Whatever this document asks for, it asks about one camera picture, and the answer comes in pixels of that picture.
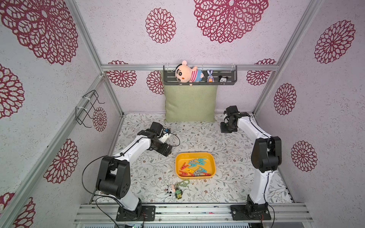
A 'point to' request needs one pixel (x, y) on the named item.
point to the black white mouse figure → (223, 80)
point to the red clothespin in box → (184, 166)
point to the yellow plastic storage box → (188, 173)
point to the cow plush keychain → (170, 189)
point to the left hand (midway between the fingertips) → (163, 149)
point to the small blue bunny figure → (210, 77)
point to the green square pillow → (186, 103)
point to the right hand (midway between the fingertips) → (223, 127)
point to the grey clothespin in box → (197, 173)
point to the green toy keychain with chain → (178, 192)
